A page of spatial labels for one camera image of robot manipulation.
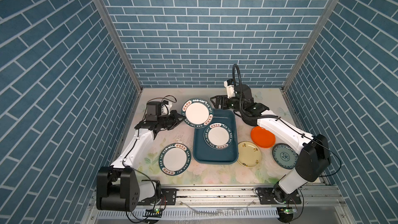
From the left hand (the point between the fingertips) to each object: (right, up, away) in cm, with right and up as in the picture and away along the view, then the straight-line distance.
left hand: (186, 117), depth 81 cm
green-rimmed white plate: (+17, -13, +13) cm, 25 cm away
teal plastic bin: (+9, -22, +6) cm, 24 cm away
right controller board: (+48, -43, -9) cm, 65 cm away
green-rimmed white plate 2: (+6, +2, +5) cm, 8 cm away
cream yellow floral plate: (+35, -22, +6) cm, 42 cm away
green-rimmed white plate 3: (-8, -24, +5) cm, 26 cm away
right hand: (+15, +11, 0) cm, 19 cm away
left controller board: (-13, -44, -9) cm, 47 cm away
